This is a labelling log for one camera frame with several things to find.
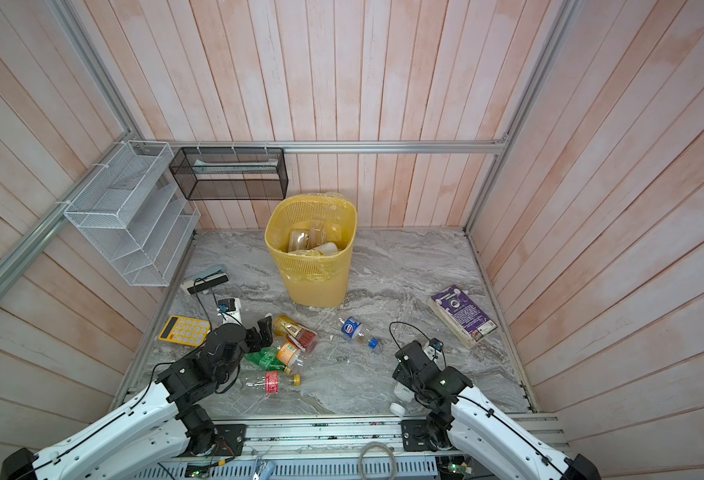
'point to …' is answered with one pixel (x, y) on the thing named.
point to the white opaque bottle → (328, 248)
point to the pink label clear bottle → (273, 382)
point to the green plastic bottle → (266, 360)
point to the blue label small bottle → (351, 327)
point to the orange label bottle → (285, 355)
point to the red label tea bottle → (298, 334)
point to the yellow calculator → (185, 330)
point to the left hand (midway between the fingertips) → (257, 327)
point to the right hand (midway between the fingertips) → (405, 372)
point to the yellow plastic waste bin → (311, 236)
